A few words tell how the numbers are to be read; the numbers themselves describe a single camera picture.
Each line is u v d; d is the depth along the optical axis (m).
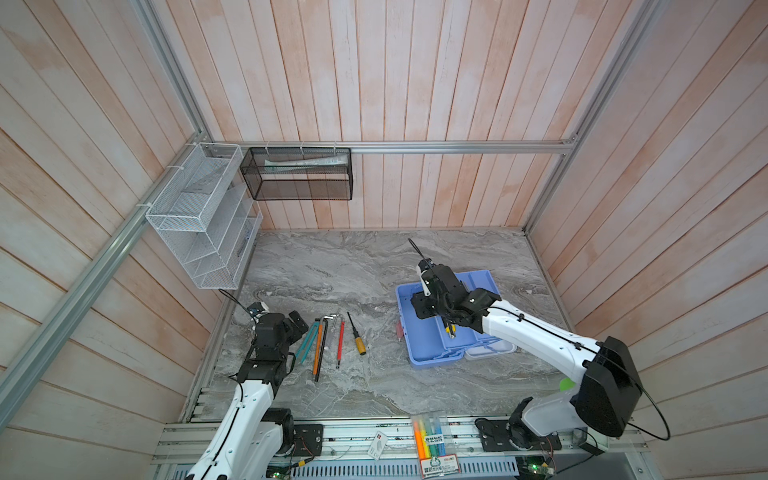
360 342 0.90
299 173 0.90
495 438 0.73
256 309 0.72
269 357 0.62
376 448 0.71
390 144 0.96
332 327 0.93
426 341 0.94
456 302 0.61
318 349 0.88
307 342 0.90
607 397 0.41
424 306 0.74
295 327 0.78
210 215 0.72
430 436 0.73
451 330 0.84
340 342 0.90
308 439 0.73
